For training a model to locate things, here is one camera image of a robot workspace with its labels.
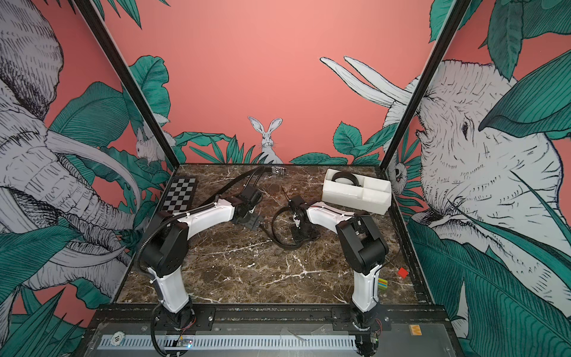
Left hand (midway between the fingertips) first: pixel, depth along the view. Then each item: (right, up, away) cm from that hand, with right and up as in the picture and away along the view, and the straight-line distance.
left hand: (249, 216), depth 95 cm
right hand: (+22, -9, -2) cm, 24 cm away
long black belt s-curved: (+45, +18, +10) cm, 50 cm away
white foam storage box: (+59, +9, +13) cm, 61 cm away
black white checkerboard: (-35, +9, +9) cm, 37 cm away
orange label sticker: (+59, -34, -23) cm, 72 cm away
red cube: (+61, -20, -11) cm, 66 cm away
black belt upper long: (+8, +22, +16) cm, 28 cm away
